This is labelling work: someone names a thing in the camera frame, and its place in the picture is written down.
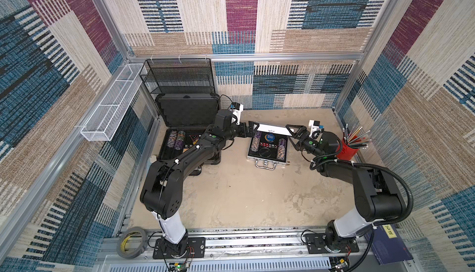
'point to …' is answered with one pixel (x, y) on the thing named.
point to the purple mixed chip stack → (179, 143)
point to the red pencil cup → (344, 152)
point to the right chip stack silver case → (281, 149)
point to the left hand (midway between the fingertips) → (252, 124)
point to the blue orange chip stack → (172, 135)
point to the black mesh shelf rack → (178, 75)
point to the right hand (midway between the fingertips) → (288, 133)
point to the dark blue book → (389, 245)
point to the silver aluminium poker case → (266, 157)
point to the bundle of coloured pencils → (354, 139)
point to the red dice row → (269, 145)
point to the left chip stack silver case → (255, 144)
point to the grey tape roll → (137, 253)
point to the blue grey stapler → (153, 158)
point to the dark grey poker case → (184, 117)
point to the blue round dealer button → (269, 137)
